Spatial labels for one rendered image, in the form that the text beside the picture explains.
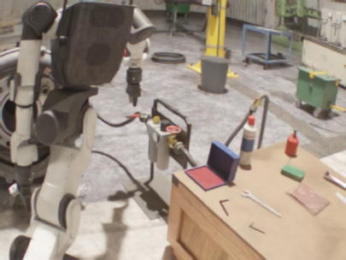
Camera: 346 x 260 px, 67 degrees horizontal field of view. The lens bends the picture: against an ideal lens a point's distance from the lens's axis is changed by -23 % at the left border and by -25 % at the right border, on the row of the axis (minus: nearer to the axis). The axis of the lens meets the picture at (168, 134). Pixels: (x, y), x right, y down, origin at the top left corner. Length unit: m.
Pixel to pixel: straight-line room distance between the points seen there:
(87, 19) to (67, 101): 0.29
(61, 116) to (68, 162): 0.19
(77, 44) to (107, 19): 0.12
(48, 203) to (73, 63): 0.49
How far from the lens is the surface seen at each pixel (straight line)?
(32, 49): 1.07
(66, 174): 1.13
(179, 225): 1.48
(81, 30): 0.97
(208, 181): 1.35
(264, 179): 1.43
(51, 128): 1.02
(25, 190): 1.28
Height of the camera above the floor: 1.20
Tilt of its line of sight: 25 degrees down
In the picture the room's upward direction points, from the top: 4 degrees clockwise
